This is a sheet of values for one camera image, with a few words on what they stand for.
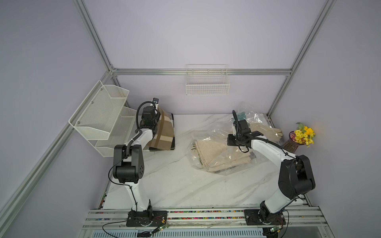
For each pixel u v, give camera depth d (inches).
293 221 28.9
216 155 33.7
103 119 33.2
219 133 37.6
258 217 28.8
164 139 38.6
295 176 18.0
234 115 30.1
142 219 26.6
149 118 28.7
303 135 30.2
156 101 32.2
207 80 37.3
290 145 33.0
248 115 42.6
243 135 27.3
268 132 42.3
